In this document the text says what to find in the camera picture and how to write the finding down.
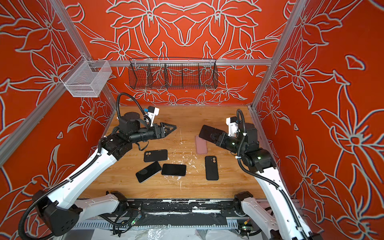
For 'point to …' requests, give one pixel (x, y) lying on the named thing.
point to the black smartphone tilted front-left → (147, 172)
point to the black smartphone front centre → (174, 169)
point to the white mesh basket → (86, 78)
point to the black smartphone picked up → (210, 133)
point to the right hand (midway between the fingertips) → (209, 135)
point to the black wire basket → (172, 73)
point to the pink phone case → (201, 144)
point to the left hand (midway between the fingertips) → (173, 127)
